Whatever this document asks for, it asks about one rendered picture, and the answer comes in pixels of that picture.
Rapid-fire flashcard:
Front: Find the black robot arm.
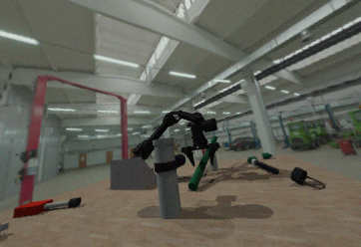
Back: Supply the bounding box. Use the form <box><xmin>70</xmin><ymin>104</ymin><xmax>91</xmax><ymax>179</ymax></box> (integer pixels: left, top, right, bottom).
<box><xmin>132</xmin><ymin>111</ymin><xmax>217</xmax><ymax>161</ymax></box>

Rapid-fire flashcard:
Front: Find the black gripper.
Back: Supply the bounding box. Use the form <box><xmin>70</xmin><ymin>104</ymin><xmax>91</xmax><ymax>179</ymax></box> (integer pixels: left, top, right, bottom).
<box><xmin>181</xmin><ymin>133</ymin><xmax>220</xmax><ymax>167</ymax></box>

